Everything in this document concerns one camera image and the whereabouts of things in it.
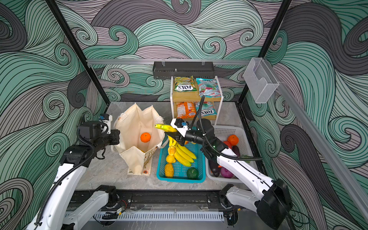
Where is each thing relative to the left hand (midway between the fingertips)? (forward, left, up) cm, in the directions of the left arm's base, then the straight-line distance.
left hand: (118, 130), depth 72 cm
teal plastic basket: (-11, -32, -26) cm, 43 cm away
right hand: (-2, -26, +6) cm, 27 cm away
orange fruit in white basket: (+6, -66, -18) cm, 69 cm away
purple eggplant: (-11, -52, -19) cm, 56 cm away
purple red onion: (-14, -58, -20) cm, 63 cm away
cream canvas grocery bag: (+7, -2, -7) cm, 10 cm away
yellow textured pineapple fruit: (-13, -26, -21) cm, 36 cm away
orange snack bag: (+22, -35, -8) cm, 42 cm away
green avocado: (-15, -39, -20) cm, 46 cm away
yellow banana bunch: (-4, -33, -22) cm, 40 cm away
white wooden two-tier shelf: (+20, -39, +7) cm, 44 cm away
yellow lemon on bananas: (-6, -26, -20) cm, 34 cm away
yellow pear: (-10, -28, 0) cm, 30 cm away
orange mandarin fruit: (+8, -9, -20) cm, 23 cm away
